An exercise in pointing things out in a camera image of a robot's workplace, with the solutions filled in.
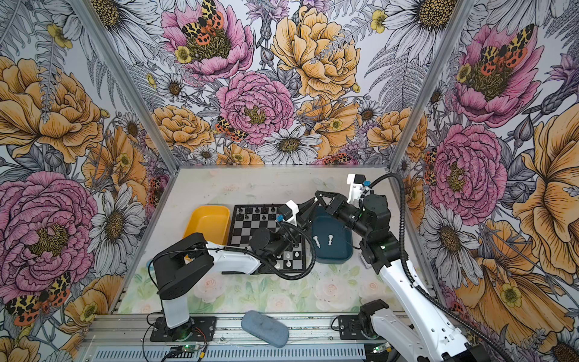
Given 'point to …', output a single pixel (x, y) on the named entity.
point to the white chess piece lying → (315, 237)
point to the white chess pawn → (330, 237)
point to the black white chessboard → (249, 218)
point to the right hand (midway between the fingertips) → (314, 201)
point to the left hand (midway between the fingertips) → (320, 203)
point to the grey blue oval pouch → (265, 328)
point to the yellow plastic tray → (213, 221)
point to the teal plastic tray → (333, 242)
